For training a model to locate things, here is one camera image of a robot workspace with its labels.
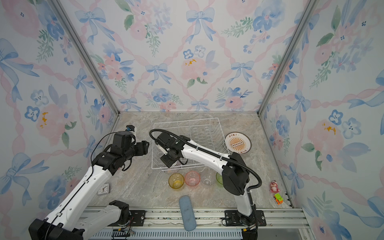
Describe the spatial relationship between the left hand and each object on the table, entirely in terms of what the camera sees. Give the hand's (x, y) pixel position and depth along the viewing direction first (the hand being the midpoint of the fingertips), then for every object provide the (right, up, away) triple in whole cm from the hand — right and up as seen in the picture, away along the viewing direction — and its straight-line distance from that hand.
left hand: (142, 142), depth 78 cm
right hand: (+13, -9, +4) cm, 17 cm away
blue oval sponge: (+25, -36, -6) cm, 44 cm away
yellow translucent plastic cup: (+17, -22, +6) cm, 29 cm away
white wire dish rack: (+39, +4, +28) cm, 48 cm away
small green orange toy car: (+71, -29, 0) cm, 77 cm away
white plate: (+57, -2, +22) cm, 61 cm away
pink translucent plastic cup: (+26, -22, +8) cm, 35 cm away
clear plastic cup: (+35, -22, +8) cm, 42 cm away
